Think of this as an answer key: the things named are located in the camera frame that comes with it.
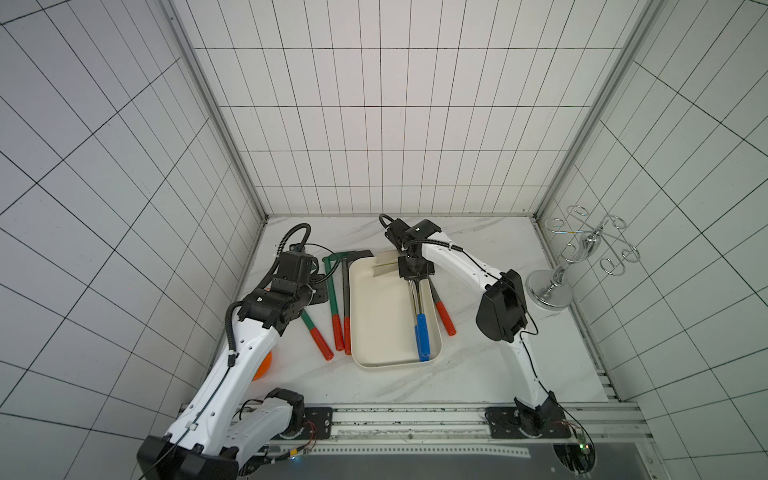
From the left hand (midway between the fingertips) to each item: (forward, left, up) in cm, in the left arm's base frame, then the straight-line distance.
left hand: (313, 291), depth 76 cm
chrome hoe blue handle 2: (-6, -29, -8) cm, 31 cm away
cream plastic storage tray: (0, -18, -21) cm, 28 cm away
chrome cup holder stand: (+11, -73, -15) cm, 75 cm away
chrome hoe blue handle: (+5, -32, -17) cm, 36 cm away
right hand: (+14, -28, -10) cm, 33 cm away
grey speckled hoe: (+5, -37, -18) cm, 41 cm away
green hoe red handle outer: (-5, +1, -18) cm, 18 cm away
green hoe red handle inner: (-4, -5, -18) cm, 19 cm away
